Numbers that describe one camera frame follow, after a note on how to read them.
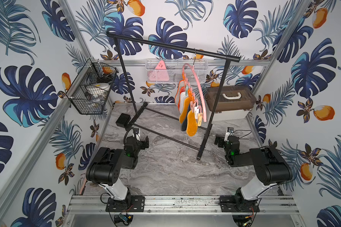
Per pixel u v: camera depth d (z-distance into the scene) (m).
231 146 0.76
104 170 0.47
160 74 0.90
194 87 1.11
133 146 0.74
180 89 0.84
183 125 0.83
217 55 0.53
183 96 0.81
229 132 0.83
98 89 0.80
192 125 0.75
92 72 0.93
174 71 1.02
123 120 1.07
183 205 0.75
